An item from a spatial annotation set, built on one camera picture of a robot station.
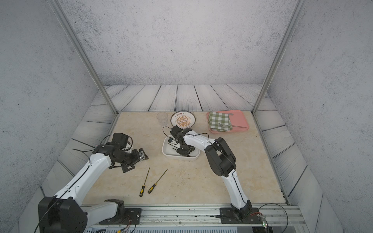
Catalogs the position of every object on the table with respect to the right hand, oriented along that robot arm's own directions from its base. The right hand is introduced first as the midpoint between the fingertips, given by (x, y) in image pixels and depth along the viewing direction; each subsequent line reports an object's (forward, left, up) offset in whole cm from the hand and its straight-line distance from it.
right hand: (186, 149), depth 96 cm
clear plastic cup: (+26, +19, +3) cm, 33 cm away
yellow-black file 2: (-23, +18, -1) cm, 29 cm away
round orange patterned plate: (+27, +4, -1) cm, 28 cm away
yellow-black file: (-23, +23, -1) cm, 33 cm away
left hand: (-13, +22, +11) cm, 28 cm away
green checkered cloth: (+24, -24, 0) cm, 34 cm away
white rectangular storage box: (0, +12, -1) cm, 12 cm away
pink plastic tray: (+27, -40, -3) cm, 48 cm away
